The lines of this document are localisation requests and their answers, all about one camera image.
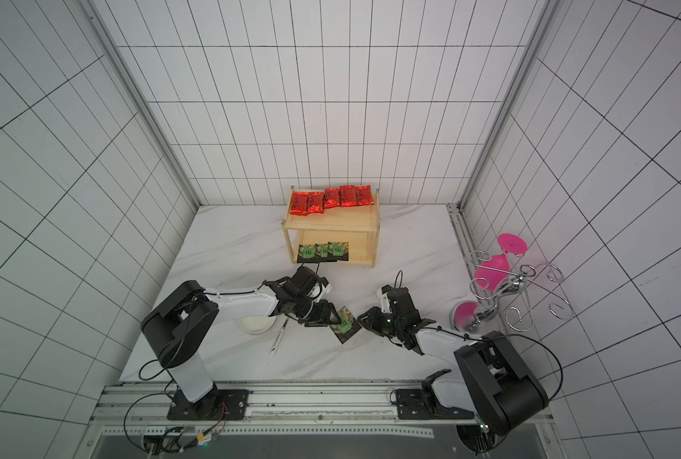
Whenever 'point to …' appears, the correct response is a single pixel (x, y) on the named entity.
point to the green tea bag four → (346, 321)
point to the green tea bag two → (308, 251)
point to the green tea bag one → (324, 251)
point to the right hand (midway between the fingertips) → (352, 320)
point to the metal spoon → (279, 336)
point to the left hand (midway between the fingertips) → (328, 326)
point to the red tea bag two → (316, 202)
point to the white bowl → (256, 324)
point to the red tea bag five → (363, 195)
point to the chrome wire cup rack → (493, 284)
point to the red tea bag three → (332, 197)
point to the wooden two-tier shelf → (357, 225)
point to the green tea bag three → (338, 249)
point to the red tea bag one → (299, 204)
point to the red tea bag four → (348, 195)
